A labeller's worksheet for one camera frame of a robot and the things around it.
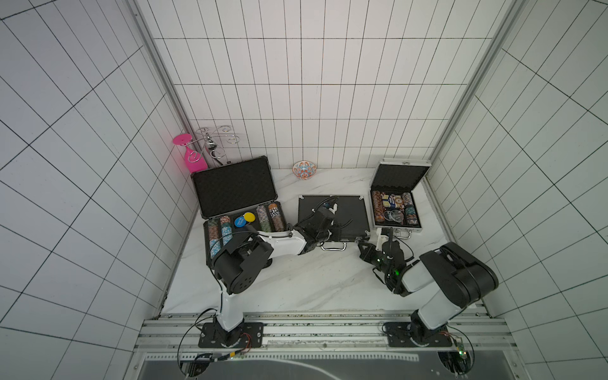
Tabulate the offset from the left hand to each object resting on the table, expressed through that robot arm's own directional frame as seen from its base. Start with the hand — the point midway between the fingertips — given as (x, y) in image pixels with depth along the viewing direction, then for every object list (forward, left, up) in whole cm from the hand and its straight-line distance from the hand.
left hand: (336, 233), depth 93 cm
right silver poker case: (+19, -27, -2) cm, 33 cm away
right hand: (-1, -10, -2) cm, 10 cm away
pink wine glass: (+26, +60, +16) cm, 67 cm away
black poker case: (+15, +43, +4) cm, 46 cm away
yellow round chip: (+6, +36, +2) cm, 37 cm away
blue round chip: (+4, +40, +1) cm, 40 cm away
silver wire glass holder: (+27, +51, +23) cm, 63 cm away
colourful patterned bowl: (+37, +14, -2) cm, 40 cm away
